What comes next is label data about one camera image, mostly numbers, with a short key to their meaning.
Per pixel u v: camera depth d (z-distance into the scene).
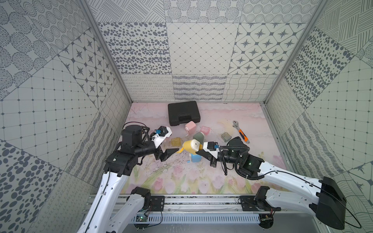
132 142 0.48
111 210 0.39
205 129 1.04
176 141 0.98
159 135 0.53
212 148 0.55
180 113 1.09
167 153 0.56
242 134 1.01
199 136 0.93
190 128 0.97
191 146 0.64
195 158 0.84
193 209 0.73
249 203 0.70
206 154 0.58
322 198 0.41
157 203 0.74
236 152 0.55
